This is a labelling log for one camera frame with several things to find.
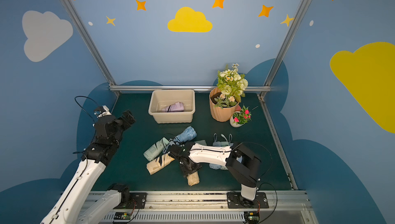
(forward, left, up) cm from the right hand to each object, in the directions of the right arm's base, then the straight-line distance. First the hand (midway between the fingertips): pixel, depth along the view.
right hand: (191, 170), depth 83 cm
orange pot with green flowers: (+40, -18, +17) cm, 47 cm away
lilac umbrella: (+43, +14, +2) cm, 45 cm away
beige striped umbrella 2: (-5, -2, +2) cm, 6 cm away
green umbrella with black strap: (+18, -5, -3) cm, 19 cm away
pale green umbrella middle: (+17, -20, 0) cm, 26 cm away
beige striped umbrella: (+2, +18, +2) cm, 18 cm away
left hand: (+16, +34, +27) cm, 46 cm away
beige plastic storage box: (+48, +27, +4) cm, 55 cm away
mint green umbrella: (+10, +21, +2) cm, 24 cm away
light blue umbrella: (+20, +3, +3) cm, 21 cm away
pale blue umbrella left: (+18, -14, -1) cm, 22 cm away
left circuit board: (-23, +31, -3) cm, 38 cm away
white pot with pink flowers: (+29, -27, +10) cm, 41 cm away
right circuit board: (-19, -31, -5) cm, 37 cm away
